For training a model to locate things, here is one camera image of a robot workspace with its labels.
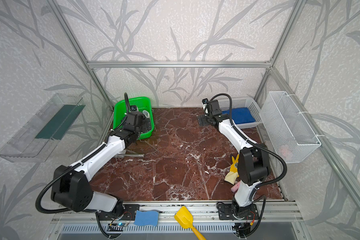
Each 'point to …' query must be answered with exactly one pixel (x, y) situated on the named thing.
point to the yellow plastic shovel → (185, 218)
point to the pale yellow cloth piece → (231, 177)
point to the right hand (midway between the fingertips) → (208, 112)
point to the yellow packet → (233, 167)
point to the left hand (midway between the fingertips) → (143, 117)
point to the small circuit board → (118, 224)
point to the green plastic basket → (143, 103)
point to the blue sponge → (150, 217)
